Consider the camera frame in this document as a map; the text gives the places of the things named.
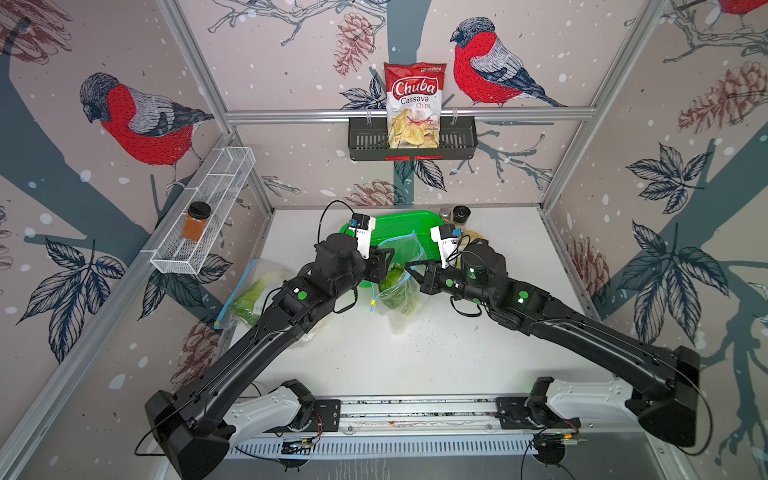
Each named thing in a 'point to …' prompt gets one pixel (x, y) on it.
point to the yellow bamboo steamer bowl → (468, 236)
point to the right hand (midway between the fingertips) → (404, 266)
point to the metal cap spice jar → (445, 212)
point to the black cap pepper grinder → (460, 215)
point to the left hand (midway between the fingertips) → (391, 244)
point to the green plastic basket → (419, 222)
